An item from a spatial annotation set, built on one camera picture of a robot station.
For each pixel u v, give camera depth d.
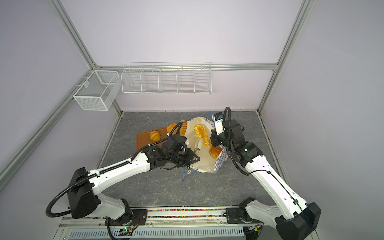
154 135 1.02
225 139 0.60
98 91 0.97
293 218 0.37
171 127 1.06
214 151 0.90
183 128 1.06
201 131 0.88
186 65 0.94
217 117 0.61
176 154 0.63
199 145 0.80
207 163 0.87
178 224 0.73
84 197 0.40
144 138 1.03
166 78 0.99
